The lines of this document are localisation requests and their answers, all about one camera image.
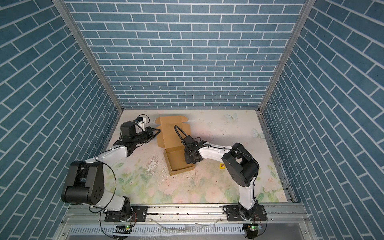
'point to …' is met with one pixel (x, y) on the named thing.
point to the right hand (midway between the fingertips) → (188, 158)
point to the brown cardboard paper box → (173, 131)
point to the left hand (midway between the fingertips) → (160, 130)
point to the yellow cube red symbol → (222, 166)
